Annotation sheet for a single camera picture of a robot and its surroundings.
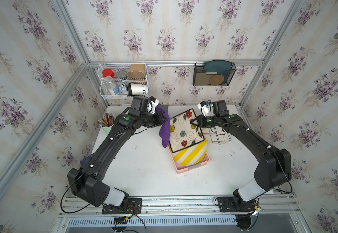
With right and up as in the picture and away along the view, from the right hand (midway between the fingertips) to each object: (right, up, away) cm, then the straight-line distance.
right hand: (193, 123), depth 82 cm
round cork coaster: (+19, +29, +15) cm, 37 cm away
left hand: (-13, +1, -11) cm, 17 cm away
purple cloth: (-16, -4, -5) cm, 17 cm away
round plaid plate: (+10, -6, -11) cm, 16 cm away
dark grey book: (-17, +11, +34) cm, 39 cm away
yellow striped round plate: (0, -20, +5) cm, 21 cm away
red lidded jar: (-54, +32, +9) cm, 63 cm away
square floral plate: (-6, -6, 0) cm, 9 cm away
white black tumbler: (-36, +22, +10) cm, 43 cm away
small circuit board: (-38, -49, -11) cm, 63 cm away
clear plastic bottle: (-49, +23, +4) cm, 55 cm away
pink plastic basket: (-8, -25, -4) cm, 26 cm away
